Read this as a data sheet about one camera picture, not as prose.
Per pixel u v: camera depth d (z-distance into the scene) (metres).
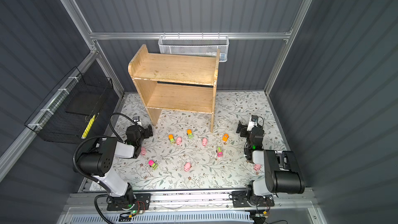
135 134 0.75
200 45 0.91
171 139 0.94
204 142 0.93
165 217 0.74
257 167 0.82
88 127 0.69
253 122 0.78
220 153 0.87
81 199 0.77
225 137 0.94
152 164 0.83
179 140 0.93
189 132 0.96
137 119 0.85
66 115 0.72
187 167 0.83
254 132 0.71
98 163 0.47
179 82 0.68
